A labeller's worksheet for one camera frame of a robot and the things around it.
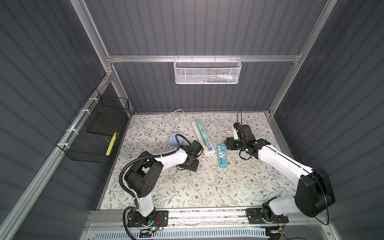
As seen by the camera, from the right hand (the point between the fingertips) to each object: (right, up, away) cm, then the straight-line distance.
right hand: (231, 142), depth 87 cm
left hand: (-23, -16, +4) cm, 28 cm away
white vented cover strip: (+6, -42, -17) cm, 46 cm away
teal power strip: (-4, -10, +6) cm, 13 cm away
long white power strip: (-15, -6, +9) cm, 18 cm away
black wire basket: (-72, +4, -14) cm, 73 cm away
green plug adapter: (-4, -3, +5) cm, 7 cm away
